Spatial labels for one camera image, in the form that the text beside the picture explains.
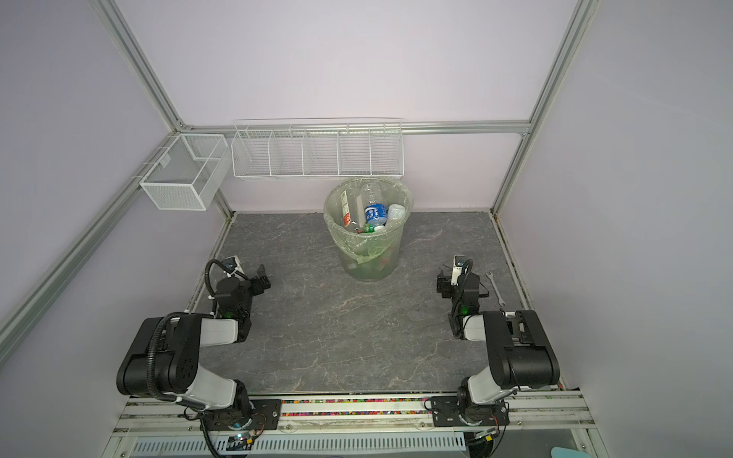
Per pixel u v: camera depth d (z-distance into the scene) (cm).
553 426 73
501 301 94
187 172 99
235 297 72
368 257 84
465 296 71
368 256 84
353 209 88
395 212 83
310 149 99
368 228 87
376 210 83
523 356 45
